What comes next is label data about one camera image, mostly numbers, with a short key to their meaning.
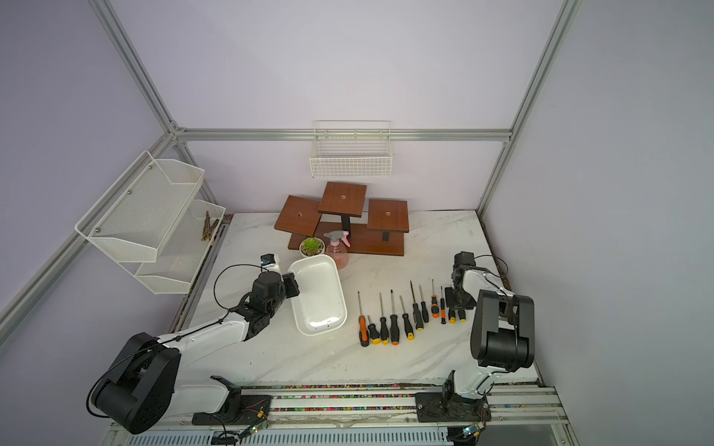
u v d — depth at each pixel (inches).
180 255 36.5
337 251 38.2
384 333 34.0
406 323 34.7
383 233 43.7
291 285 31.2
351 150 37.3
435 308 36.4
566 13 26.9
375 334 33.8
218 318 23.3
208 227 38.6
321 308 36.2
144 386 16.3
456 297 32.8
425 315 35.7
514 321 20.0
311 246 38.6
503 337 18.6
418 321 34.8
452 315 35.6
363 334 33.5
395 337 33.1
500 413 29.0
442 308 36.6
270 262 30.5
